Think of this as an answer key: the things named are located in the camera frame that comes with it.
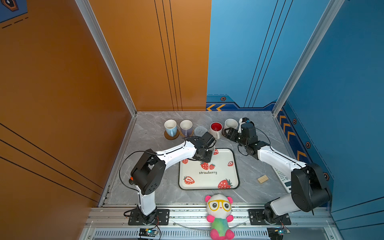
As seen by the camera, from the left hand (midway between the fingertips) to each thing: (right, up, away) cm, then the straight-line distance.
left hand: (208, 157), depth 88 cm
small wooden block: (+31, -12, -4) cm, 33 cm away
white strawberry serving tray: (+8, -9, 0) cm, 12 cm away
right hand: (+12, +16, +1) cm, 19 cm away
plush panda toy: (+4, -20, -19) cm, 28 cm away
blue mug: (-24, +18, +10) cm, 32 cm away
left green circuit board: (-30, -32, -18) cm, 47 cm away
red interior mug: (+6, +16, +16) cm, 24 cm away
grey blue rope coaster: (-5, +15, +20) cm, 26 cm away
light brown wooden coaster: (-24, +10, +14) cm, 30 cm away
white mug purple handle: (-15, +19, +17) cm, 30 cm away
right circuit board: (+31, -33, -17) cm, 48 cm away
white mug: (+16, +21, +14) cm, 30 cm away
